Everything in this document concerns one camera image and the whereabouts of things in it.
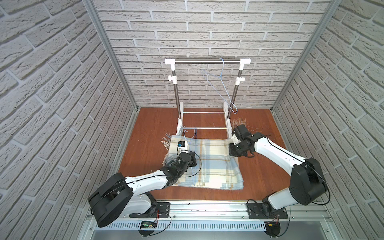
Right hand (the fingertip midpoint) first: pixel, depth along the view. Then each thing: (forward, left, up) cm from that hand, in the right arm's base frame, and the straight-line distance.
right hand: (227, 154), depth 86 cm
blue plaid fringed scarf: (-7, +7, -5) cm, 11 cm away
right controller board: (-36, -17, -9) cm, 41 cm away
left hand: (+3, +19, +3) cm, 19 cm away
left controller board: (-31, +44, -9) cm, 55 cm away
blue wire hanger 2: (+17, +18, -3) cm, 25 cm away
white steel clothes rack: (+30, -6, +3) cm, 31 cm away
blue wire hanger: (+50, -1, +14) cm, 52 cm away
